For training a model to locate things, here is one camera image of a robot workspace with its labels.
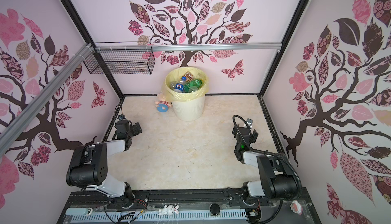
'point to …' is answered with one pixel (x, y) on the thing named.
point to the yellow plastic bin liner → (175, 74)
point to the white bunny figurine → (169, 210)
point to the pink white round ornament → (296, 207)
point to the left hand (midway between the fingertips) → (132, 127)
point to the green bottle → (192, 85)
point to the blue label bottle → (179, 87)
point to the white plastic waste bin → (189, 111)
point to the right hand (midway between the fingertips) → (247, 125)
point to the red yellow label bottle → (189, 76)
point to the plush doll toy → (162, 105)
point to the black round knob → (215, 209)
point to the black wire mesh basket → (123, 58)
